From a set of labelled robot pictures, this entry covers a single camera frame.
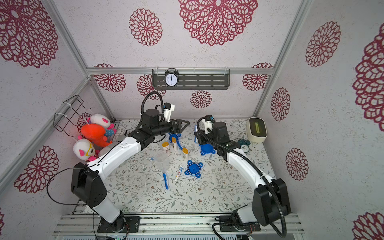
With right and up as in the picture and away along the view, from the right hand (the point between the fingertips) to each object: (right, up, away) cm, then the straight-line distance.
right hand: (195, 131), depth 81 cm
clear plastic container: (-57, -12, +11) cm, 59 cm away
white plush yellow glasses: (-60, -10, -1) cm, 61 cm away
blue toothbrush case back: (-12, -8, +23) cm, 27 cm away
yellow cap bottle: (-18, -10, +12) cm, 24 cm away
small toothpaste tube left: (-28, -18, +17) cm, 37 cm away
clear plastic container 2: (-21, -18, +20) cm, 34 cm away
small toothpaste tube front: (-9, -25, +10) cm, 28 cm away
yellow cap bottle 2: (-6, -13, +9) cm, 17 cm away
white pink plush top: (-60, +8, +14) cm, 62 cm away
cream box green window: (+44, +1, +26) cm, 51 cm away
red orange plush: (-58, -1, +5) cm, 58 cm away
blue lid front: (-1, -24, +14) cm, 28 cm away
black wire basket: (-66, +5, -8) cm, 67 cm away
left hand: (-5, +4, -4) cm, 8 cm away
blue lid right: (+8, -12, +22) cm, 27 cm away
